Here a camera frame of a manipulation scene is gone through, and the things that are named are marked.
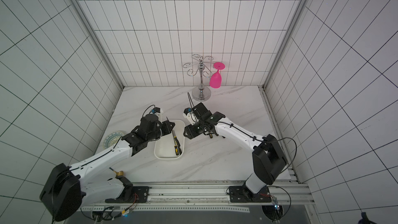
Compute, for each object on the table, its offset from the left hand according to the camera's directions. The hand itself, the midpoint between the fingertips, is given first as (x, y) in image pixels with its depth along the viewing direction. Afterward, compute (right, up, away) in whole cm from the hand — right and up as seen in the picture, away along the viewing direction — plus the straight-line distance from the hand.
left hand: (173, 126), depth 82 cm
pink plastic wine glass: (+25, +28, +18) cm, 41 cm away
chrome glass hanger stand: (+15, +19, +32) cm, 40 cm away
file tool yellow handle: (0, -12, +5) cm, 13 cm away
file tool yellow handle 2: (+21, -7, +10) cm, 25 cm away
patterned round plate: (-38, -9, +7) cm, 40 cm away
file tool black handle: (+3, -8, -3) cm, 9 cm away
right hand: (+5, -4, -2) cm, 7 cm away
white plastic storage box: (-2, -12, +5) cm, 14 cm away
